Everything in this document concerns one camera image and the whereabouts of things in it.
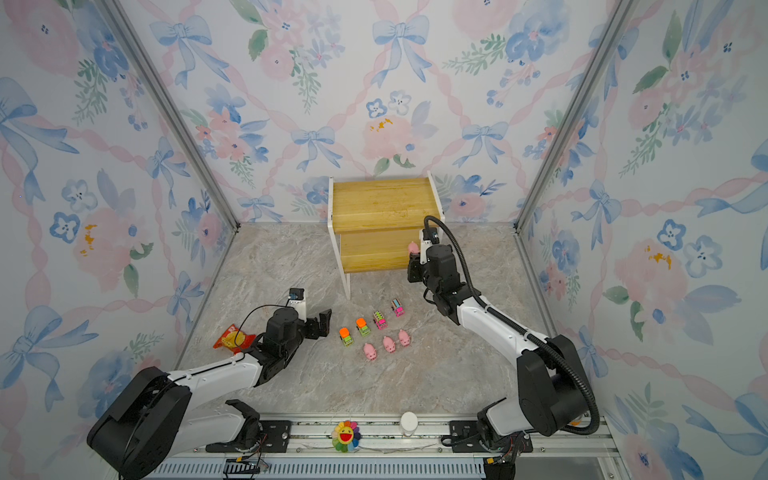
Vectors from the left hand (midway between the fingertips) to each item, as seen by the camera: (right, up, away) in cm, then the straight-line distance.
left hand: (318, 307), depth 88 cm
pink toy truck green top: (+18, -5, +4) cm, 19 cm away
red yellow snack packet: (-27, -10, -1) cm, 28 cm away
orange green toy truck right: (+13, -6, +2) cm, 14 cm away
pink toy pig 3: (+21, -11, -1) cm, 24 cm away
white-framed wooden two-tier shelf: (+17, +24, -12) cm, 32 cm away
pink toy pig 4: (+15, -13, -1) cm, 20 cm away
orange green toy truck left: (+8, -9, +1) cm, 12 cm away
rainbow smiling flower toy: (+11, -29, -15) cm, 34 cm away
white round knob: (+26, -24, -18) cm, 40 cm away
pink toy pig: (+28, +17, -3) cm, 33 cm away
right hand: (+28, +16, -2) cm, 32 cm away
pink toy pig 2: (+26, -9, +1) cm, 27 cm away
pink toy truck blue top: (+24, -1, +6) cm, 25 cm away
